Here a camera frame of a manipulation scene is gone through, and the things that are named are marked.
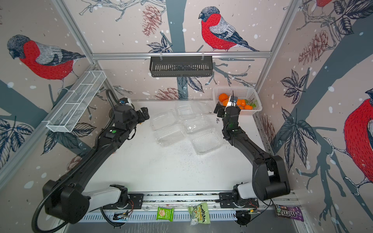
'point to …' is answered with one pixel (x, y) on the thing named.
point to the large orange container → (223, 96)
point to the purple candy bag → (285, 211)
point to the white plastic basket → (248, 100)
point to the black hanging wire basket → (180, 67)
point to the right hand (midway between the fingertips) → (226, 102)
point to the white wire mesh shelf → (65, 118)
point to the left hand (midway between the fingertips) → (142, 107)
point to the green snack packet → (166, 213)
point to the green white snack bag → (199, 214)
